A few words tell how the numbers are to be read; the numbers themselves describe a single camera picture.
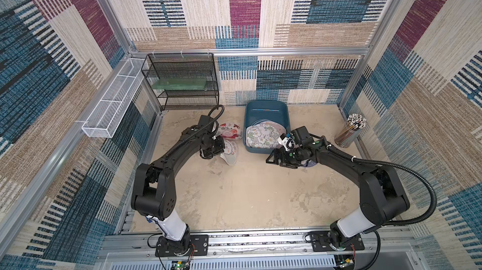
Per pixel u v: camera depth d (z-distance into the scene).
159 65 1.01
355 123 0.89
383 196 0.45
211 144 0.76
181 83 0.97
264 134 1.04
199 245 0.73
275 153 0.79
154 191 0.45
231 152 0.95
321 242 0.73
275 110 1.16
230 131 1.08
